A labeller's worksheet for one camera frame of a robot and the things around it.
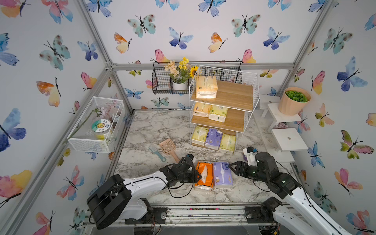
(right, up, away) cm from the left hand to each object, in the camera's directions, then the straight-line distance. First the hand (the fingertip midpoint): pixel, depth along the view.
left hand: (202, 177), depth 82 cm
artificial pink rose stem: (-52, +36, -6) cm, 63 cm away
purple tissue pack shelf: (+11, +1, +1) cm, 11 cm away
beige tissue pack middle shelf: (-1, +37, +1) cm, 37 cm away
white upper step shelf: (+45, +33, +6) cm, 56 cm away
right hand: (+15, +8, -7) cm, 19 cm away
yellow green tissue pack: (+8, +35, -3) cm, 36 cm away
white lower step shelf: (+49, +20, +3) cm, 53 cm away
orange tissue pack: (+2, +4, +1) cm, 4 cm away
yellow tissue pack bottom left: (-1, +22, +17) cm, 27 cm away
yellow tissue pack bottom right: (+17, +17, +14) cm, 28 cm away
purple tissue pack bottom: (+8, +19, +15) cm, 26 cm away
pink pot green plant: (+48, +41, -4) cm, 63 cm away
